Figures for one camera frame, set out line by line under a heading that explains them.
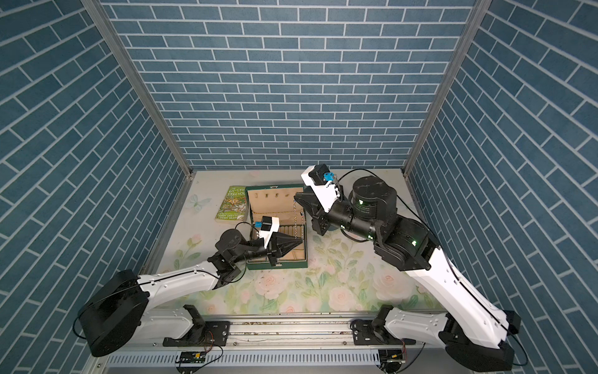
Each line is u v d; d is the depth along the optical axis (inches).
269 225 23.6
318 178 15.9
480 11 27.8
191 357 28.4
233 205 41.1
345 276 34.1
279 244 25.4
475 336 14.9
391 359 27.7
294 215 37.1
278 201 35.9
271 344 28.8
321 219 17.7
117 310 16.4
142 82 34.6
